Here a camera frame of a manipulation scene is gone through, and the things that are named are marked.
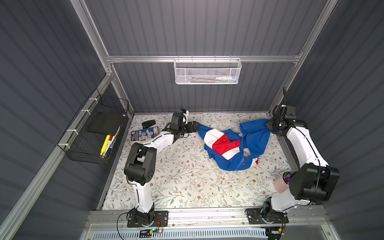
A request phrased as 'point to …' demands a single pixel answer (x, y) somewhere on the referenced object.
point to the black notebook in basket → (106, 123)
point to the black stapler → (148, 123)
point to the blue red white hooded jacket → (237, 151)
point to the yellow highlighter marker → (104, 146)
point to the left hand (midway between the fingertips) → (198, 126)
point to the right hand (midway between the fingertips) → (273, 125)
